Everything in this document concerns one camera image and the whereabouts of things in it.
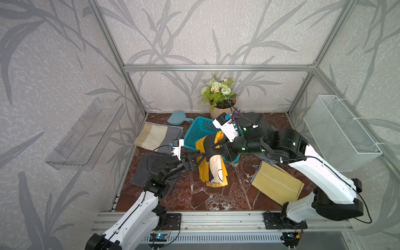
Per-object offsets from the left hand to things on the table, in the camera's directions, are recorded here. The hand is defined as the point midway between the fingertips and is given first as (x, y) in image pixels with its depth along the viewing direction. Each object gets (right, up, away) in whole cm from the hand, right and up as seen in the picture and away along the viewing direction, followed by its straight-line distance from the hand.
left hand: (202, 157), depth 68 cm
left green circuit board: (-20, -38, +2) cm, 43 cm away
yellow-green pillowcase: (+41, -18, +16) cm, 47 cm away
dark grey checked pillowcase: (-17, 0, -10) cm, 20 cm away
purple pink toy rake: (+24, +23, +52) cm, 61 cm away
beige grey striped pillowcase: (-35, +7, +36) cm, 50 cm away
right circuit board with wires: (+42, -40, +4) cm, 58 cm away
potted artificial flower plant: (+9, +31, +20) cm, 38 cm away
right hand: (+4, +6, -13) cm, 15 cm away
